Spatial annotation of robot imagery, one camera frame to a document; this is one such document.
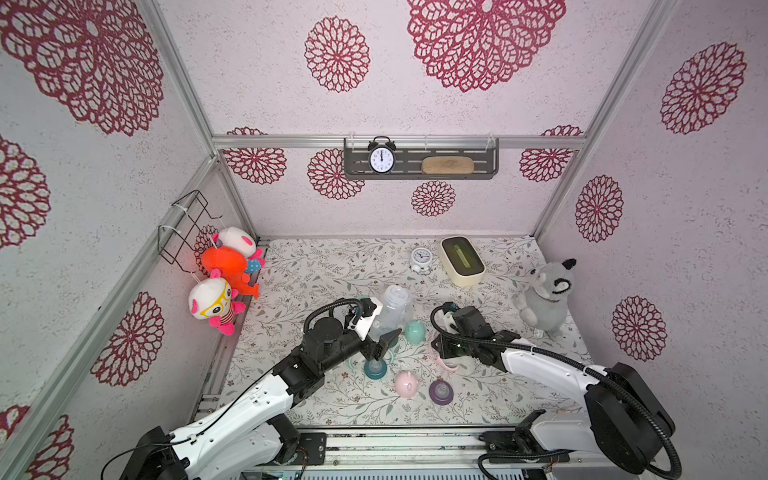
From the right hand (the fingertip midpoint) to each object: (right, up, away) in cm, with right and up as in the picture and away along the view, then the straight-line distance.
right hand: (432, 340), depth 87 cm
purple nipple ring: (+2, -13, -6) cm, 14 cm away
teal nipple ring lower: (-17, -8, -1) cm, 19 cm away
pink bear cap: (-8, -10, -7) cm, 14 cm away
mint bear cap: (-5, +2, +4) cm, 6 cm away
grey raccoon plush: (+33, +11, +1) cm, 35 cm away
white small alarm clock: (0, +25, +23) cm, 34 cm away
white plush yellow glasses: (-60, +13, -7) cm, 62 cm away
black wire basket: (-66, +29, -14) cm, 73 cm away
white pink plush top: (-60, +30, +7) cm, 68 cm away
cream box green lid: (+13, +23, +19) cm, 33 cm away
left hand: (-13, +8, -13) cm, 21 cm away
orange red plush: (-60, +22, +3) cm, 64 cm away
